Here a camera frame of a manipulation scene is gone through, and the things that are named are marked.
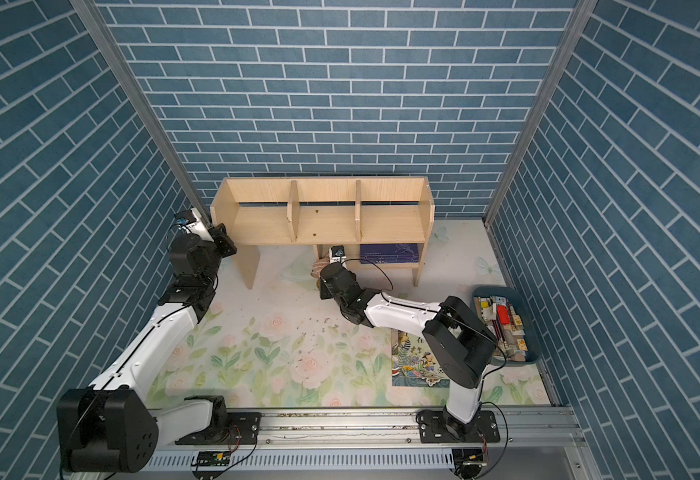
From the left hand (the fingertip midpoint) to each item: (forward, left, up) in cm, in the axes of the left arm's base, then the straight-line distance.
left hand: (231, 223), depth 78 cm
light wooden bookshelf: (+7, -41, -6) cm, 42 cm away
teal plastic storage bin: (-15, -82, -28) cm, 88 cm away
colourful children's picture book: (-26, -50, -29) cm, 64 cm away
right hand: (-5, -25, -17) cm, 31 cm away
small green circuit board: (-48, +1, -33) cm, 58 cm away
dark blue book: (+2, -44, -14) cm, 46 cm away
